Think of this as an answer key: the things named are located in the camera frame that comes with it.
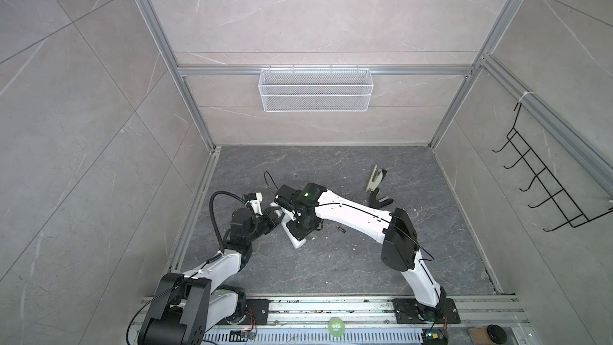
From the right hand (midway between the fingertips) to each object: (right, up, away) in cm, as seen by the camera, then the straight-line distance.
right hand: (300, 231), depth 82 cm
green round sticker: (+12, -26, -11) cm, 31 cm away
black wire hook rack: (+71, +10, -23) cm, 75 cm away
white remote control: (-4, +7, -8) cm, 11 cm away
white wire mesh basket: (+6, +56, +18) cm, 59 cm away
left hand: (-5, +9, +1) cm, 11 cm away
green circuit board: (+41, -28, -12) cm, 51 cm away
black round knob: (+60, -28, -12) cm, 67 cm away
